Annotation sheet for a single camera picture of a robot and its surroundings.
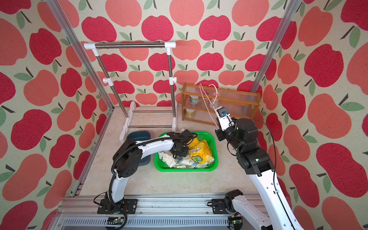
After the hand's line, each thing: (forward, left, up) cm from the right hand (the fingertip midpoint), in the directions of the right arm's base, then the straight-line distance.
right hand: (222, 121), depth 64 cm
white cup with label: (+34, +14, -18) cm, 41 cm away
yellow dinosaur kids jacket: (-6, +8, -19) cm, 21 cm away
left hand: (-2, +17, -36) cm, 40 cm away
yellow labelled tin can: (+33, +17, -31) cm, 48 cm away
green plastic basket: (+11, +3, -29) cm, 31 cm away
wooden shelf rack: (+33, +10, -20) cm, 40 cm away
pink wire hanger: (+33, 0, -20) cm, 39 cm away
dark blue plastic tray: (+9, +52, -33) cm, 62 cm away
